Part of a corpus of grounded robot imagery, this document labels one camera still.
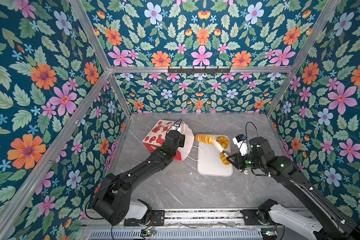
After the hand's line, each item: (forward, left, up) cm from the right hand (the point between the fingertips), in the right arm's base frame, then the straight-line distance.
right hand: (228, 157), depth 71 cm
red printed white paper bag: (+18, +40, -8) cm, 44 cm away
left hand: (+18, +24, +1) cm, 30 cm away
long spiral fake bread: (+16, +11, -6) cm, 20 cm away
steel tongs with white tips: (+6, +4, 0) cm, 7 cm away
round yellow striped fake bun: (+22, -4, -18) cm, 29 cm away
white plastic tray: (+9, +7, -23) cm, 25 cm away
